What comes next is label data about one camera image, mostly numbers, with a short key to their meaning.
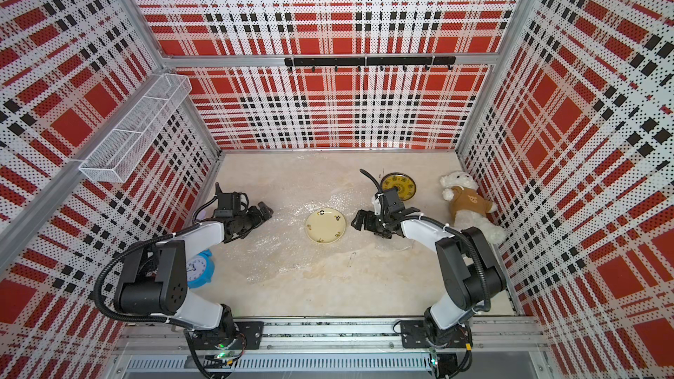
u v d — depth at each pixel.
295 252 0.88
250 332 0.74
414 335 0.73
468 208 0.92
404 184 1.09
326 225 0.97
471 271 0.45
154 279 0.45
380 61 0.88
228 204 0.75
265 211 0.87
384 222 0.68
